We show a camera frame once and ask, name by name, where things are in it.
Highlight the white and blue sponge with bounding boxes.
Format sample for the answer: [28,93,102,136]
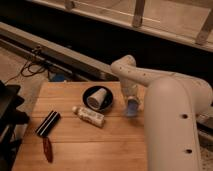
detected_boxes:
[126,97,139,117]

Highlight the blue object on floor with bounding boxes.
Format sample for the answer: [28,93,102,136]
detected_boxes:
[50,74,65,82]

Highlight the white patterned bottle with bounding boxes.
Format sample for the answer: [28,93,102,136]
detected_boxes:
[72,106,105,128]

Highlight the white paper cup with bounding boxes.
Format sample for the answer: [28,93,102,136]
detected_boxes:
[87,88,107,109]

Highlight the black floor cables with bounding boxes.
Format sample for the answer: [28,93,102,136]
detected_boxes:
[3,46,51,85]

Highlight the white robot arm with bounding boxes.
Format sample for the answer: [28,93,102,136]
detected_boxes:
[111,55,213,171]

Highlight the black bowl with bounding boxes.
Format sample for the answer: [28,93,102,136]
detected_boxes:
[82,85,114,112]

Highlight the red pocket knife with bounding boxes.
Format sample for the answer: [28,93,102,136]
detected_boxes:
[43,137,53,163]

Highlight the black striped box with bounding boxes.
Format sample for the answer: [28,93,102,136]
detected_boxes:
[35,111,61,137]

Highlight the black chair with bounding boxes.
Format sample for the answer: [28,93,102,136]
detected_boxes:
[0,80,29,171]

